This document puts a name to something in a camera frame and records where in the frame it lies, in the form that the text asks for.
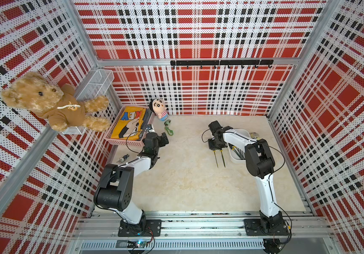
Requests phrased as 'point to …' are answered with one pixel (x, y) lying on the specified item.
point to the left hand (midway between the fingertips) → (161, 134)
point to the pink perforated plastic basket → (126, 142)
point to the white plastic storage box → (245, 133)
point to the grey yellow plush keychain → (255, 135)
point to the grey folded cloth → (147, 112)
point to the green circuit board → (137, 244)
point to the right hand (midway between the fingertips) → (215, 145)
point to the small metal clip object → (122, 159)
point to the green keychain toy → (166, 123)
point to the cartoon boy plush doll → (158, 106)
